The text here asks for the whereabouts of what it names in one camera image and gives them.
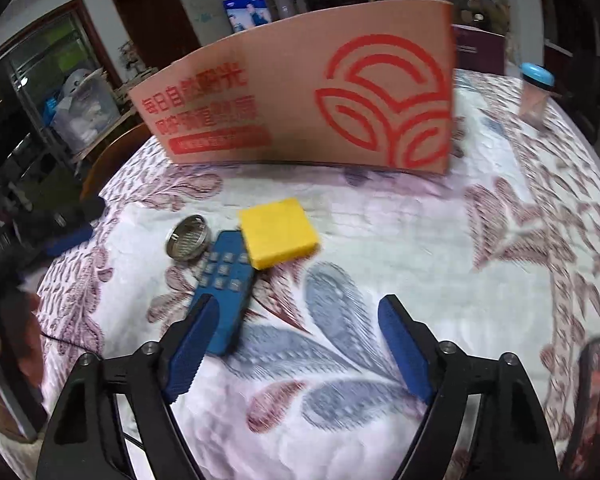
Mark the yellow sponge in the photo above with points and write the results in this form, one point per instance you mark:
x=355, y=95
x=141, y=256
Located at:
x=277, y=232

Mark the round metal strainer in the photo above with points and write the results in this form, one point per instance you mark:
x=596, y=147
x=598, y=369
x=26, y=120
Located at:
x=187, y=240

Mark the brown wooden door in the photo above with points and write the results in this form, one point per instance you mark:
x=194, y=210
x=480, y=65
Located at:
x=152, y=30

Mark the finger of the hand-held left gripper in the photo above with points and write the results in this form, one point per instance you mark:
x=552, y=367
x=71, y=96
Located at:
x=70, y=241
x=87, y=208

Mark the clear jar blue lid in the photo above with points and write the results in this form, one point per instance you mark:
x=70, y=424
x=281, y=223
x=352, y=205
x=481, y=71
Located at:
x=535, y=95

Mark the blue remote control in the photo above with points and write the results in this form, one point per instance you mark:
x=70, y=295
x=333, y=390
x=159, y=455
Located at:
x=227, y=280

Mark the wooden chair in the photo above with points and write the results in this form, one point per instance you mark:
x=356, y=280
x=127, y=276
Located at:
x=115, y=155

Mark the printed cardboard box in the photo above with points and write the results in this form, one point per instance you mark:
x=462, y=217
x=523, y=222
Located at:
x=280, y=85

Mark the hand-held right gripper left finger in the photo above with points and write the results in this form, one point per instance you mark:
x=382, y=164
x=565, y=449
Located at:
x=190, y=350

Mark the purple box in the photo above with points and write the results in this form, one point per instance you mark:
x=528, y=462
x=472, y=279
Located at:
x=480, y=52

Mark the television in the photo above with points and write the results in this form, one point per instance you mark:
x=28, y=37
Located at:
x=247, y=15

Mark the clear plastic storage bin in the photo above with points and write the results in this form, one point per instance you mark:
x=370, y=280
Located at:
x=85, y=105

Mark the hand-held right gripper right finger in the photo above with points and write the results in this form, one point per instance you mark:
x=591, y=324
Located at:
x=405, y=350

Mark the person's left hand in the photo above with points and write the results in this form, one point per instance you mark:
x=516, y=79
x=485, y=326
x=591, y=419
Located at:
x=27, y=317

